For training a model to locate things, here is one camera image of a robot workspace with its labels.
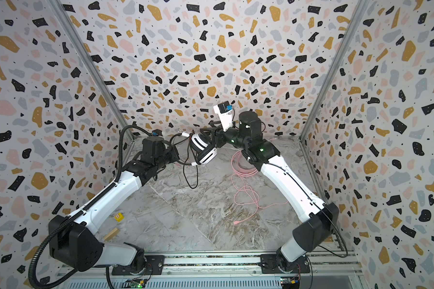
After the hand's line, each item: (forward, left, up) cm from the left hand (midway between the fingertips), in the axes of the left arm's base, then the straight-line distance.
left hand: (178, 145), depth 80 cm
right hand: (-5, -13, +17) cm, 22 cm away
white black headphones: (-4, -12, +4) cm, 13 cm away
